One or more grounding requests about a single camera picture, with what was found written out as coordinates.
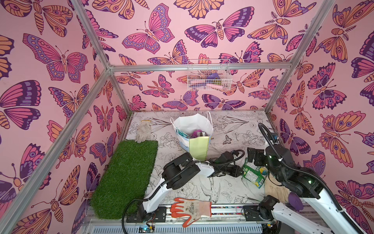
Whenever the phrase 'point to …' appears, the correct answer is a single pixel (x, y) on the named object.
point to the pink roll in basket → (218, 87)
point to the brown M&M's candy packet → (202, 133)
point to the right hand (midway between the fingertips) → (257, 149)
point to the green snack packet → (253, 174)
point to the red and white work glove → (193, 209)
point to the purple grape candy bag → (196, 133)
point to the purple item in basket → (213, 76)
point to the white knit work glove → (143, 131)
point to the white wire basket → (198, 70)
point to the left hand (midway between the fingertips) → (245, 174)
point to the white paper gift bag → (197, 148)
